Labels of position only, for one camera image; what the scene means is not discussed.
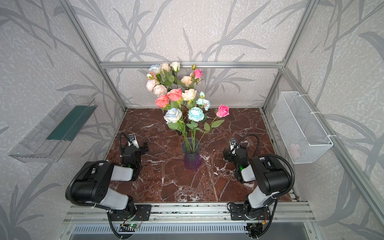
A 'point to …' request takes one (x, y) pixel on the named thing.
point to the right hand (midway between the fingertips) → (234, 142)
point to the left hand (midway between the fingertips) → (138, 135)
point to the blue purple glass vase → (191, 147)
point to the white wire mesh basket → (305, 138)
